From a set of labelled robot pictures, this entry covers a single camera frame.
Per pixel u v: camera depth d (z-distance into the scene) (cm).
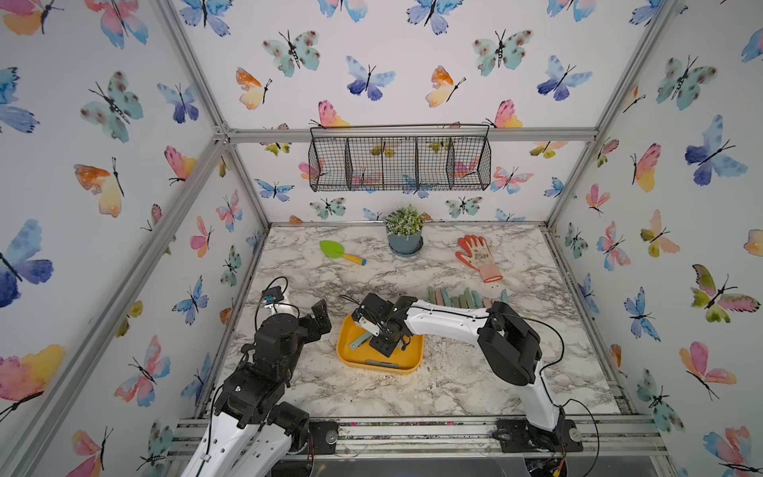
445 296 101
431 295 101
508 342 55
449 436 75
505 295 101
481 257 108
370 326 74
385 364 84
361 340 89
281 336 49
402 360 86
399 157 98
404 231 101
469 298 99
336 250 115
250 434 46
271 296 59
